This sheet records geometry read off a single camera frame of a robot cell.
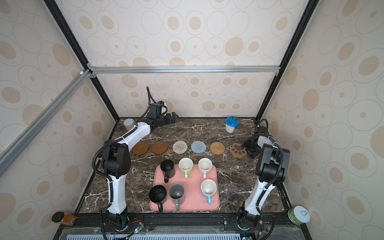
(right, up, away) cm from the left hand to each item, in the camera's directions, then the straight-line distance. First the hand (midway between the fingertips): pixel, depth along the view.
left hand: (177, 115), depth 96 cm
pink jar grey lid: (-37, -5, +14) cm, 40 cm away
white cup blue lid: (+37, -4, +9) cm, 38 cm away
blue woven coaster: (+14, -21, +7) cm, 27 cm away
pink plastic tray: (+6, -41, -15) cm, 44 cm away
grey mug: (+2, -44, -14) cm, 46 cm away
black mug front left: (-9, -45, -14) cm, 48 cm away
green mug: (+6, -31, -7) cm, 32 cm away
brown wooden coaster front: (-13, -22, +7) cm, 26 cm away
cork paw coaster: (+40, -23, +5) cm, 47 cm away
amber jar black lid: (-48, -51, -27) cm, 75 cm away
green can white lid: (+62, -51, -24) cm, 84 cm away
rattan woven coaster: (+27, -22, +7) cm, 35 cm away
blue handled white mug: (+19, -41, -14) cm, 48 cm away
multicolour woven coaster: (+1, -21, +7) cm, 23 cm away
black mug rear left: (-5, -32, -7) cm, 33 cm away
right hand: (+50, -23, +3) cm, 55 cm away
